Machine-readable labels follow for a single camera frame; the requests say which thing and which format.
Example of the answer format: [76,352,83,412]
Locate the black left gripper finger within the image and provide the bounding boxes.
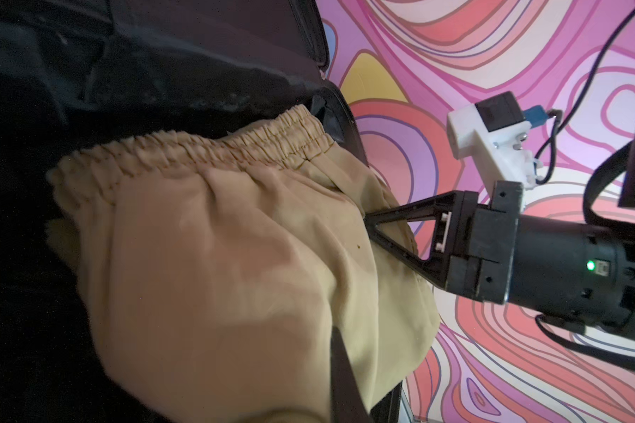
[330,326,371,423]

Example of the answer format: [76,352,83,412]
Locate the khaki shorts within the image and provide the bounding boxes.
[48,105,440,422]

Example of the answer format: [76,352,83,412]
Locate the black open suitcase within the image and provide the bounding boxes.
[0,1,403,422]

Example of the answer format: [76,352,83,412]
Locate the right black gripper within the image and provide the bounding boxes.
[364,181,635,341]

